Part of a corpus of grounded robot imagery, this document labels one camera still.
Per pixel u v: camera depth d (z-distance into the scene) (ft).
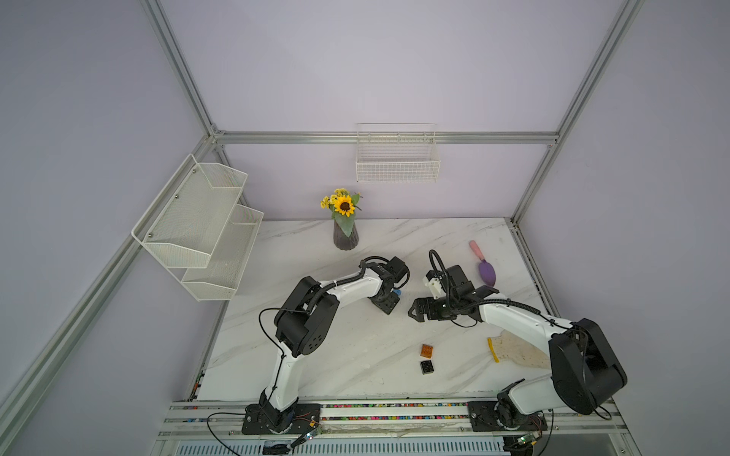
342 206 3.05
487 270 3.36
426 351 2.75
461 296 2.24
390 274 2.36
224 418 2.45
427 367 2.63
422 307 2.61
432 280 2.69
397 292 3.20
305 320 1.71
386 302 2.82
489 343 2.85
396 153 3.06
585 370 1.42
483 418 2.40
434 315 2.53
